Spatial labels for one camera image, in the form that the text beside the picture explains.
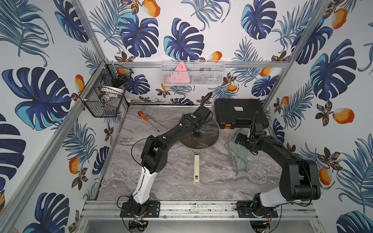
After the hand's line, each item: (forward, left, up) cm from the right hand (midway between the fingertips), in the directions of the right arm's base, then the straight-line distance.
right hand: (242, 142), depth 93 cm
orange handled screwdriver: (+25, +69, -4) cm, 73 cm away
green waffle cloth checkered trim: (-5, +2, -5) cm, 7 cm away
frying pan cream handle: (-25, +30, +5) cm, 39 cm away
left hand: (+8, +28, +8) cm, 30 cm away
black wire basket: (+14, +84, +27) cm, 89 cm away
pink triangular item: (+30, +40, +29) cm, 58 cm away
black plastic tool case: (+26, -4, -1) cm, 27 cm away
